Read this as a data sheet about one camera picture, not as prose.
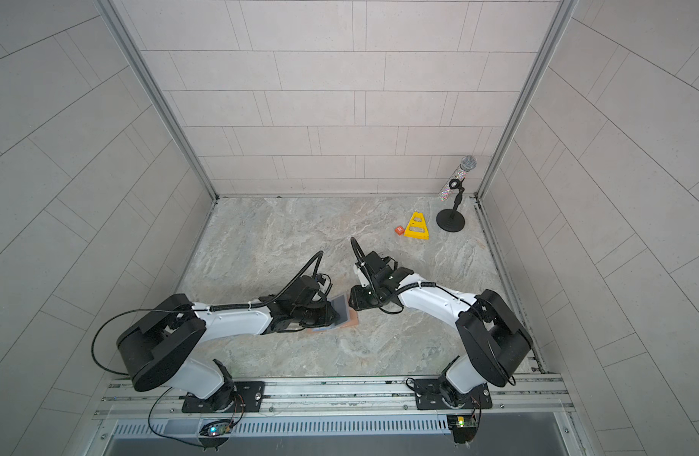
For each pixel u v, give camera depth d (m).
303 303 0.69
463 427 0.68
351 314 0.82
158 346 0.43
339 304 0.83
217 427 0.64
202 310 0.49
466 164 0.88
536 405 0.72
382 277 0.66
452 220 1.08
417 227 1.07
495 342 0.43
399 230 1.05
